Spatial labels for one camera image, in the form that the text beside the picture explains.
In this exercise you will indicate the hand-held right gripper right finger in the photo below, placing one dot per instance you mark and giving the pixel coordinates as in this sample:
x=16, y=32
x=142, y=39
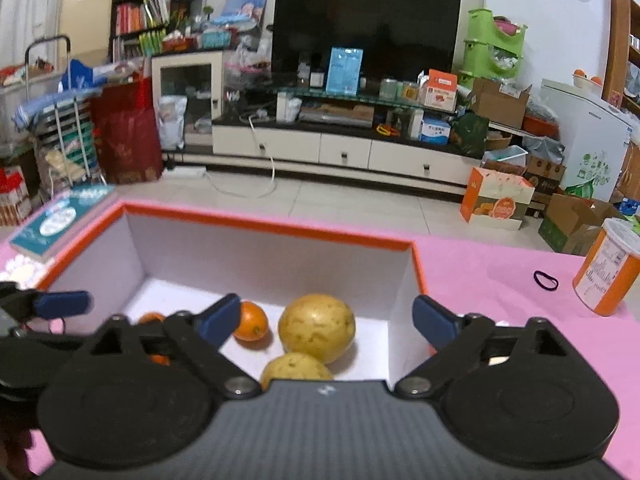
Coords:
x=432, y=320

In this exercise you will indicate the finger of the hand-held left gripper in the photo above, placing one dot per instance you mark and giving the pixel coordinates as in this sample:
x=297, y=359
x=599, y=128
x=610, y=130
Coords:
x=62, y=304

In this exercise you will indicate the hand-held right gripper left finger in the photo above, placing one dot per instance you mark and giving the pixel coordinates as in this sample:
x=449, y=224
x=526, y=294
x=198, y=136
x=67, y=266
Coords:
x=217, y=317

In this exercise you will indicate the orange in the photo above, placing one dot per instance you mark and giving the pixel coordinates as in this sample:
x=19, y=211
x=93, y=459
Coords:
x=150, y=318
x=250, y=321
x=160, y=359

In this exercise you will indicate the orange cardboard box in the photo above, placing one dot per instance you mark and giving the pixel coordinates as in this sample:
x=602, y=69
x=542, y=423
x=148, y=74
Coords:
x=275, y=260

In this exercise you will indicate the pink floral tablecloth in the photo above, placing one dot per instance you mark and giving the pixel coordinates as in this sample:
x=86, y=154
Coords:
x=490, y=280

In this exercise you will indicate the teal paperback book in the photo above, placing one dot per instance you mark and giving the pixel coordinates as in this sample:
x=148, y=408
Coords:
x=55, y=225

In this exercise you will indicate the red and white carton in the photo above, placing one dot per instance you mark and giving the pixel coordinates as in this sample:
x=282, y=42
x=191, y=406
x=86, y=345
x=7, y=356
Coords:
x=12, y=197

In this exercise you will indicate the orange printed carton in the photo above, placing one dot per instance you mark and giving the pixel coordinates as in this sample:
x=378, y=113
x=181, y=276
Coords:
x=495, y=200

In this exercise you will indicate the open cardboard box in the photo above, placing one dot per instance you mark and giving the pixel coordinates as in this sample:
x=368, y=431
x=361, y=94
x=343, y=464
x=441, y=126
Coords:
x=570, y=225

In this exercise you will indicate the red gift bag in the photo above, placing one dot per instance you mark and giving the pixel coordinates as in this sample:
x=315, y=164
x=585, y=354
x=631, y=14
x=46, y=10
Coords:
x=127, y=140

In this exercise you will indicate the orange and white canister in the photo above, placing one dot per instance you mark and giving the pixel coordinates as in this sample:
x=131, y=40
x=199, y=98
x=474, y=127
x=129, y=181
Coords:
x=607, y=270

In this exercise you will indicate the white television cabinet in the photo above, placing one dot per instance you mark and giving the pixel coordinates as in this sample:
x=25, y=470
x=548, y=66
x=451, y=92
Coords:
x=295, y=147

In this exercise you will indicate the dark green bag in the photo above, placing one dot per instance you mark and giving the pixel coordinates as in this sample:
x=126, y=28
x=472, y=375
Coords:
x=471, y=135

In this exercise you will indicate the blue and white mask box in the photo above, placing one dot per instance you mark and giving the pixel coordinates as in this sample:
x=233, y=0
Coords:
x=436, y=130

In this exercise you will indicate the white plastic sack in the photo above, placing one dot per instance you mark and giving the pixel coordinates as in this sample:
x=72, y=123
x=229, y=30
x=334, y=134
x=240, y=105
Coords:
x=171, y=125

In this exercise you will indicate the silver media player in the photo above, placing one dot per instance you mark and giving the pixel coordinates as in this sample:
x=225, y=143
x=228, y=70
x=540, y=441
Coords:
x=337, y=116

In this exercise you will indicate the brown cardboard box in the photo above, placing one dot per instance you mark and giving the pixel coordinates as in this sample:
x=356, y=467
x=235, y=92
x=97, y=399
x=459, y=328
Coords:
x=500, y=105

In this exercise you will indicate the white and orange carton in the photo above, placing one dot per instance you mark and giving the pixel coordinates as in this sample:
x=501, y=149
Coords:
x=439, y=91

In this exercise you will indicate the white glass-door cabinet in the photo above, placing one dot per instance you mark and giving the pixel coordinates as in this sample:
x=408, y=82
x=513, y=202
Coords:
x=187, y=80

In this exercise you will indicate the blue flat packet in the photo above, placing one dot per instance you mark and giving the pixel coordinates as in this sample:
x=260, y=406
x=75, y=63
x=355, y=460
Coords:
x=344, y=71

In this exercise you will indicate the green plastic rack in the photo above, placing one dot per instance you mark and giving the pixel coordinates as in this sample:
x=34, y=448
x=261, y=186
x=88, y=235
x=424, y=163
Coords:
x=472, y=55

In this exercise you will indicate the beige standing air conditioner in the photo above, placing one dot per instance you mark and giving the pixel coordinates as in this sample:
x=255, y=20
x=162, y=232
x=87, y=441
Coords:
x=87, y=10

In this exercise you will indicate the white curtain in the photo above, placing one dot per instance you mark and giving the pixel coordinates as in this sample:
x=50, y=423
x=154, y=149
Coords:
x=30, y=10

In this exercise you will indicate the dark bookshelf with books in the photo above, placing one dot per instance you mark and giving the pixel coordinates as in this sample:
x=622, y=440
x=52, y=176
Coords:
x=145, y=10

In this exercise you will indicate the black television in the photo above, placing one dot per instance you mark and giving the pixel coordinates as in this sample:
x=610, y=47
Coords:
x=365, y=20

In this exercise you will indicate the blue picture board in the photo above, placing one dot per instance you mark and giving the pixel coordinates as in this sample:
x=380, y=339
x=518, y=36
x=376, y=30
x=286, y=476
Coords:
x=245, y=7

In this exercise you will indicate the wooden shelf unit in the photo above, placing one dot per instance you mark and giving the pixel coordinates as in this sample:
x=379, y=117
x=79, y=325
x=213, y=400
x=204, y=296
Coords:
x=617, y=50

